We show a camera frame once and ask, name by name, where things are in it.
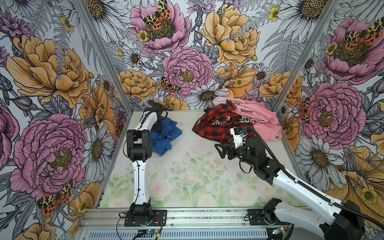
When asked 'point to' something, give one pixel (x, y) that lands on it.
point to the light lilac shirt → (220, 100)
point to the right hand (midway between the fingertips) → (222, 147)
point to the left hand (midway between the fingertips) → (152, 132)
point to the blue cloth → (160, 140)
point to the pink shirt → (265, 122)
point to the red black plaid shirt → (216, 122)
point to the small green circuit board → (275, 231)
